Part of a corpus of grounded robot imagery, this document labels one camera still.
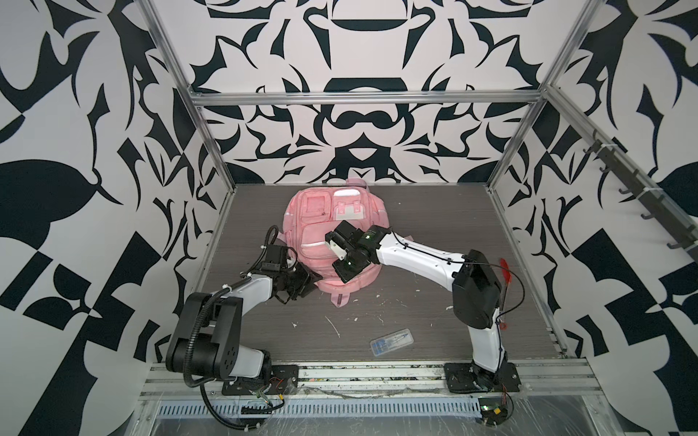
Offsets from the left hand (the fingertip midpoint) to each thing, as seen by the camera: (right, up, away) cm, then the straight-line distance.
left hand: (319, 274), depth 90 cm
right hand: (+7, +3, -5) cm, 9 cm away
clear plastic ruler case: (+22, -17, -11) cm, 30 cm away
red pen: (+62, -1, +2) cm, 62 cm away
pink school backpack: (-5, +20, +12) cm, 24 cm away
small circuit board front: (+47, -31, -19) cm, 60 cm away
